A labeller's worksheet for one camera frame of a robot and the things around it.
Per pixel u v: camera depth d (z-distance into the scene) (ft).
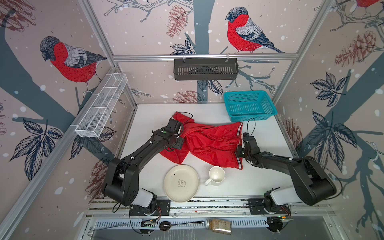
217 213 2.39
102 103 2.61
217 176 2.67
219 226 2.13
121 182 1.41
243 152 2.66
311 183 1.43
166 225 2.20
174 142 2.44
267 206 2.19
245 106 3.51
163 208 2.40
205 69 3.50
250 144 2.39
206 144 2.95
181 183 2.67
